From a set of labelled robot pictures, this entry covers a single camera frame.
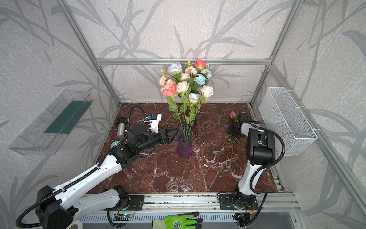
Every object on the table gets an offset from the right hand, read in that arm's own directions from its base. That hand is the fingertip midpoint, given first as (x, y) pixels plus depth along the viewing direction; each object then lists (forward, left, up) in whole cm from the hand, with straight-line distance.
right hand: (229, 130), depth 103 cm
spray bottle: (+5, +79, +3) cm, 80 cm away
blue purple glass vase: (-14, +32, +1) cm, 35 cm away
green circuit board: (-51, +63, -2) cm, 81 cm away
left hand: (-18, +35, +28) cm, 48 cm away
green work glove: (-53, +32, +1) cm, 61 cm away
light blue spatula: (-10, +80, 0) cm, 80 cm away
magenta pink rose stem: (+12, -5, +3) cm, 13 cm away
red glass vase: (-12, +26, +27) cm, 40 cm away
